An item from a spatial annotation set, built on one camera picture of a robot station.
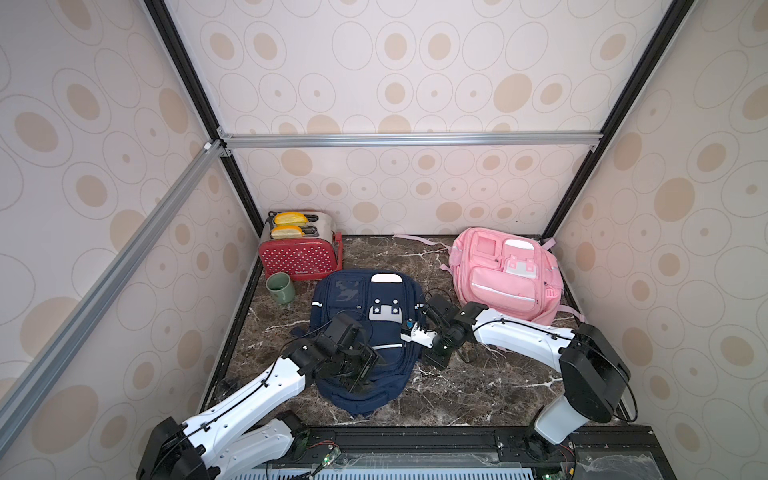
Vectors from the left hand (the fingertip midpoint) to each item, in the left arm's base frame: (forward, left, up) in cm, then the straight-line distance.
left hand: (393, 371), depth 72 cm
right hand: (+5, -9, -9) cm, 14 cm away
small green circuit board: (-17, +16, -12) cm, 26 cm away
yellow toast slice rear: (+47, +34, +7) cm, 58 cm away
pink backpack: (+38, -40, -8) cm, 56 cm away
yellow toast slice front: (+42, +34, +6) cm, 54 cm away
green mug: (+31, +37, -9) cm, 49 cm away
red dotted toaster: (+38, +25, 0) cm, 46 cm away
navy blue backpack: (+26, +5, -10) cm, 28 cm away
